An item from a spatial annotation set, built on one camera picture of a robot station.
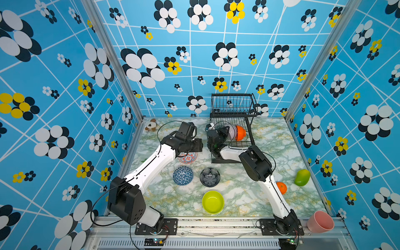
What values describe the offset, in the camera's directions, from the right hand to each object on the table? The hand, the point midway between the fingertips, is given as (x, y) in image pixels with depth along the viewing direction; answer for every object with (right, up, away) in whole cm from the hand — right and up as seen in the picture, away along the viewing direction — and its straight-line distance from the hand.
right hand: (232, 128), depth 98 cm
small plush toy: (-57, +2, +14) cm, 59 cm away
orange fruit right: (+23, -32, -17) cm, 43 cm away
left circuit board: (-42, -54, -26) cm, 73 cm away
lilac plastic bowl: (0, -2, +3) cm, 4 cm away
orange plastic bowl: (+6, -4, +2) cm, 7 cm away
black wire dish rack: (0, +15, +22) cm, 27 cm away
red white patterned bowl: (-28, -19, -1) cm, 34 cm away
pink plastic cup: (+33, -42, -31) cm, 62 cm away
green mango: (+36, -28, -13) cm, 47 cm away
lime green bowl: (-13, -39, -18) cm, 45 cm away
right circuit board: (+20, -53, -28) cm, 63 cm away
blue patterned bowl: (-31, -28, -9) cm, 42 cm away
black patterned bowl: (-15, -28, -9) cm, 33 cm away
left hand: (-20, -9, -16) cm, 27 cm away
